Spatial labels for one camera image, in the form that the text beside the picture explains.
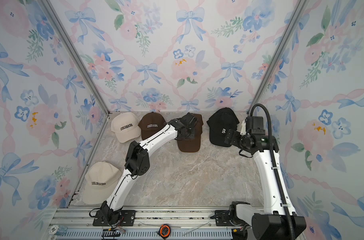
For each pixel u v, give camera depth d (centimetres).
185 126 73
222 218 73
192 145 97
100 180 80
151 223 74
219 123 104
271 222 37
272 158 44
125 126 103
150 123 104
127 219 74
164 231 68
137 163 59
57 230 66
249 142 49
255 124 54
